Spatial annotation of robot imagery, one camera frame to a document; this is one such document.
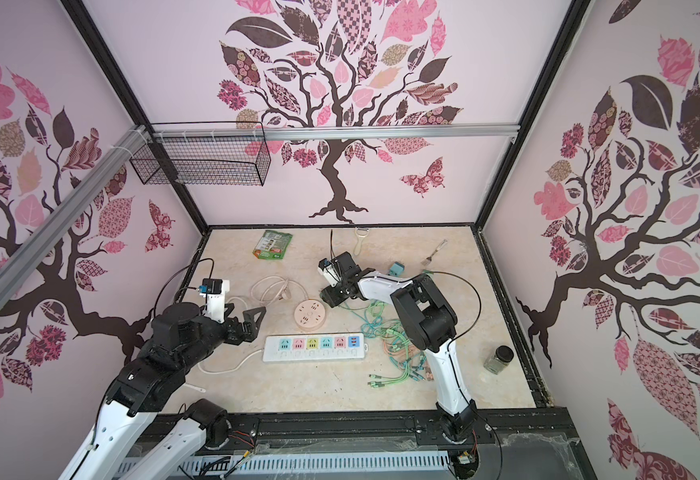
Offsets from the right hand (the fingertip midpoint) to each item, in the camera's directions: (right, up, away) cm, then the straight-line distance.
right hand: (330, 289), depth 100 cm
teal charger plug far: (+23, +7, +4) cm, 25 cm away
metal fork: (+36, +10, +10) cm, 39 cm away
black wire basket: (-39, +45, -5) cm, 60 cm away
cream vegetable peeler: (+11, +21, +18) cm, 29 cm away
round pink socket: (-6, -7, -7) cm, 12 cm away
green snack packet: (-24, +15, +14) cm, 32 cm away
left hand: (-16, -2, -30) cm, 34 cm away
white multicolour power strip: (-3, -15, -15) cm, 21 cm away
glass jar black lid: (+47, -17, -22) cm, 55 cm away
